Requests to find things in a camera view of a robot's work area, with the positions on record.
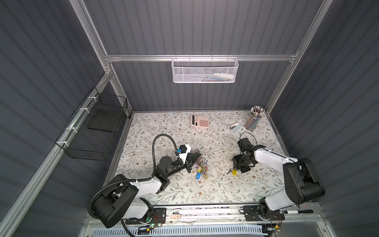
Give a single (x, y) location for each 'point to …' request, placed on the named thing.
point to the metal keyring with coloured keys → (203, 169)
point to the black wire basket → (87, 135)
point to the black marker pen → (298, 211)
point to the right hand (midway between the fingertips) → (233, 166)
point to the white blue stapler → (234, 127)
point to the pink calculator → (201, 121)
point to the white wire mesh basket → (204, 70)
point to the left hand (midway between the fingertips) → (200, 154)
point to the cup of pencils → (256, 112)
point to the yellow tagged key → (234, 172)
